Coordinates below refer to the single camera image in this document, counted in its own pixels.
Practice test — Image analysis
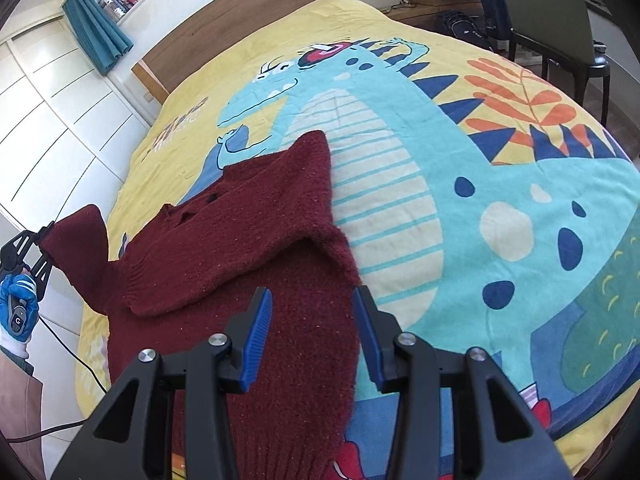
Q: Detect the dark red knit sweater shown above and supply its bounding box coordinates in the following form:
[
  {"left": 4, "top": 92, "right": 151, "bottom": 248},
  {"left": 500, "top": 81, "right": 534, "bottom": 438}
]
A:
[{"left": 41, "top": 131, "right": 359, "bottom": 479}]

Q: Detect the blue gloved left hand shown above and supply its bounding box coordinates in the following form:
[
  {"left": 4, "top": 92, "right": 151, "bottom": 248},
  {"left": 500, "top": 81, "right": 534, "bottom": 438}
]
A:
[{"left": 1, "top": 272, "right": 39, "bottom": 347}]

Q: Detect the white built-in wardrobe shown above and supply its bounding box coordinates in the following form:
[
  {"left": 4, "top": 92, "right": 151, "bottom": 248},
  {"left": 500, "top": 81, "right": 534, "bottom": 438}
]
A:
[{"left": 0, "top": 18, "right": 149, "bottom": 230}]

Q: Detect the yellow dinosaur bedspread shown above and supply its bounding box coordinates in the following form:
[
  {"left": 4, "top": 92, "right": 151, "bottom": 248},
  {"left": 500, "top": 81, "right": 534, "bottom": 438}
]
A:
[{"left": 107, "top": 0, "right": 639, "bottom": 470}]

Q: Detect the teal left curtain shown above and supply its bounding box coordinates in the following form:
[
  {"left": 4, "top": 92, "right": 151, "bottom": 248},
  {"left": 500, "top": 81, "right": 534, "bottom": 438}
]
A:
[{"left": 62, "top": 0, "right": 134, "bottom": 76}]

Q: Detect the wooden bed headboard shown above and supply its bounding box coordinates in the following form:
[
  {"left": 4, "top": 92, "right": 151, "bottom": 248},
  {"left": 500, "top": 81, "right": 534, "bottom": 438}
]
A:
[{"left": 131, "top": 0, "right": 314, "bottom": 103}]

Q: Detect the black bag on floor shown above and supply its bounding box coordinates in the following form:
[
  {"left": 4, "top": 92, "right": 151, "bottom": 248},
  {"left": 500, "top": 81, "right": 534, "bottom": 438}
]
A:
[{"left": 435, "top": 10, "right": 494, "bottom": 52}]

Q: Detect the dark green desk chair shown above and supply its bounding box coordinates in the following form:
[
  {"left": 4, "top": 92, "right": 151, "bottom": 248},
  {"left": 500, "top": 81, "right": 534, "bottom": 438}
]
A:
[{"left": 506, "top": 0, "right": 611, "bottom": 124}]

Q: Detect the black cable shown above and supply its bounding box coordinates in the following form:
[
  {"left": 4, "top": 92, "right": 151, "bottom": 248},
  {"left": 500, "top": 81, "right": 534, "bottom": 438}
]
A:
[{"left": 4, "top": 309, "right": 109, "bottom": 444}]

